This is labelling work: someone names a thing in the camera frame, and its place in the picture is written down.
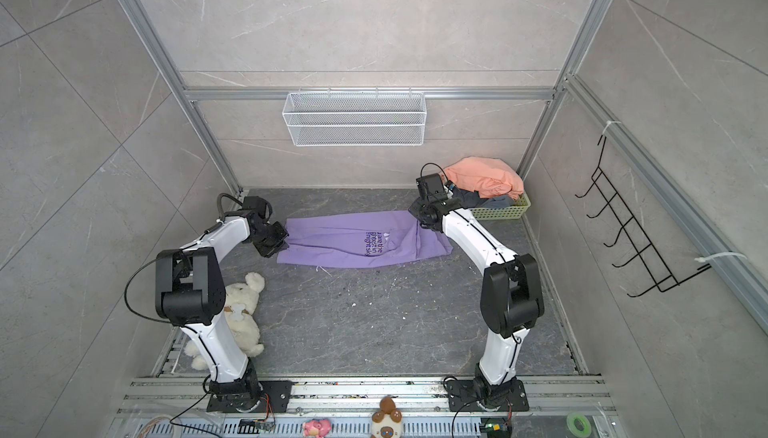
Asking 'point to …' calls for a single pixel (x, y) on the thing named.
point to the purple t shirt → (345, 238)
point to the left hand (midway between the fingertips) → (288, 236)
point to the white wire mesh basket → (356, 119)
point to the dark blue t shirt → (469, 199)
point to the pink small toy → (316, 427)
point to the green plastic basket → (516, 211)
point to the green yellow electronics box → (497, 427)
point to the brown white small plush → (387, 423)
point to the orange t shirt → (490, 177)
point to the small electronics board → (252, 426)
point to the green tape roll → (578, 424)
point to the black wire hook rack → (648, 258)
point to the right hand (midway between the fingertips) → (417, 206)
